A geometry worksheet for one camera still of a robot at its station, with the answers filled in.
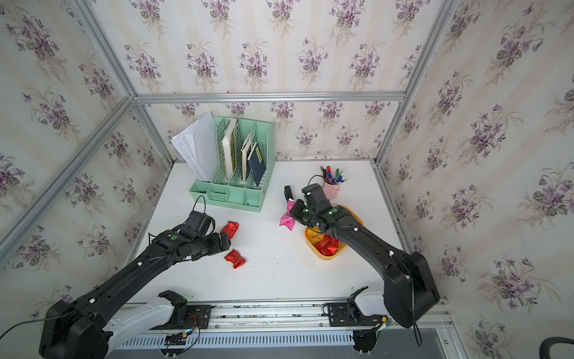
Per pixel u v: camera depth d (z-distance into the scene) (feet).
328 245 2.77
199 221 2.06
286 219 2.61
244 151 3.15
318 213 2.05
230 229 3.04
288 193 3.40
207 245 2.33
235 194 3.31
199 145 3.17
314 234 2.82
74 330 1.23
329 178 3.32
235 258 2.74
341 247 2.76
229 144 3.05
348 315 2.36
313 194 2.05
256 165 3.52
